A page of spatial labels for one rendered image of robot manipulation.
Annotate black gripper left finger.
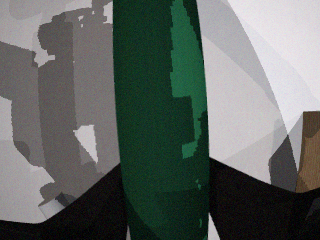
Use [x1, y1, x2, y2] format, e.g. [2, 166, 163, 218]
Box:
[0, 163, 128, 240]

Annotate green cylindrical rod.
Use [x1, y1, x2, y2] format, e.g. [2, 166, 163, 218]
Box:
[112, 0, 209, 240]

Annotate white cylinder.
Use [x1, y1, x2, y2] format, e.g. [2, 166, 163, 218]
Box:
[39, 192, 69, 220]

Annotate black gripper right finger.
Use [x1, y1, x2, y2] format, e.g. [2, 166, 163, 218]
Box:
[208, 156, 320, 240]

